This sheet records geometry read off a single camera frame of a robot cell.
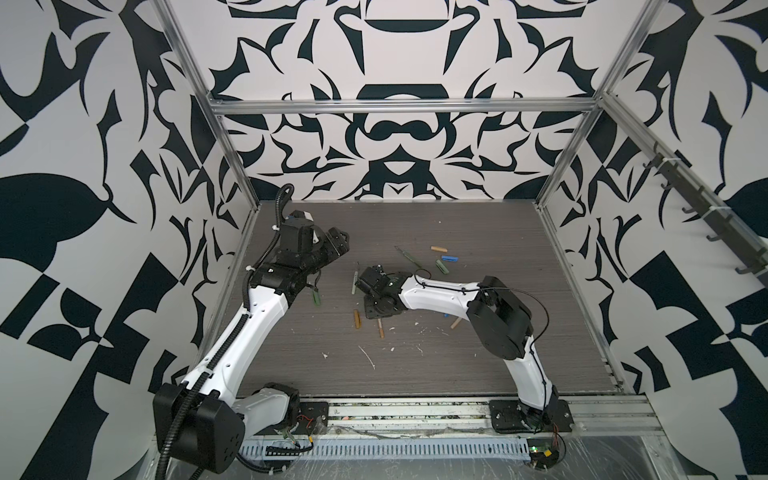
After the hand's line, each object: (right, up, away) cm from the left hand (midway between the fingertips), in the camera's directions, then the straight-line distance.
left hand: (339, 235), depth 77 cm
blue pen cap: (+34, -8, +28) cm, 45 cm away
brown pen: (+10, -28, +12) cm, 32 cm away
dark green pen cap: (-10, -19, +17) cm, 28 cm away
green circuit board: (+49, -51, -6) cm, 71 cm away
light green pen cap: (+31, -11, +25) cm, 41 cm away
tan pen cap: (+30, -5, +28) cm, 41 cm away
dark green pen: (+19, -7, +28) cm, 34 cm away
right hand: (+8, -23, +14) cm, 28 cm away
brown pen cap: (+3, -25, +13) cm, 28 cm away
